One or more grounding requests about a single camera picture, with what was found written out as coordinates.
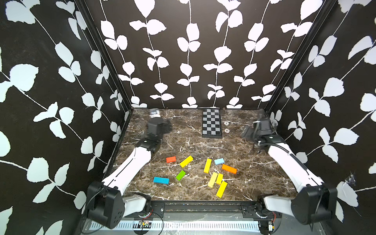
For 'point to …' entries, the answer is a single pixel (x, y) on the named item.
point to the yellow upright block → (207, 165)
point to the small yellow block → (220, 178)
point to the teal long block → (161, 180)
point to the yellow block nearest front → (222, 189)
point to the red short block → (171, 159)
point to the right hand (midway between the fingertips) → (248, 130)
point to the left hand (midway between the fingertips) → (163, 118)
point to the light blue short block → (219, 161)
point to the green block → (180, 175)
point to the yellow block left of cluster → (212, 179)
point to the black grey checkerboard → (211, 123)
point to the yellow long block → (186, 161)
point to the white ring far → (226, 123)
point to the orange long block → (230, 169)
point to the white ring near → (226, 130)
